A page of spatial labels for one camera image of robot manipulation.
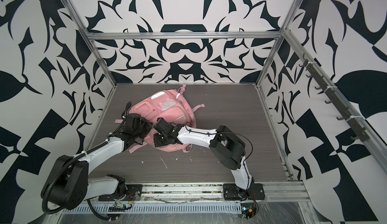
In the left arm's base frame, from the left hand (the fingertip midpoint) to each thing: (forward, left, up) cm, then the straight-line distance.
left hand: (154, 120), depth 88 cm
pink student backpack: (-13, -18, -9) cm, 24 cm away
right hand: (-11, -1, -3) cm, 12 cm away
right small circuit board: (-43, -47, -11) cm, 65 cm away
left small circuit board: (-40, +14, -13) cm, 44 cm away
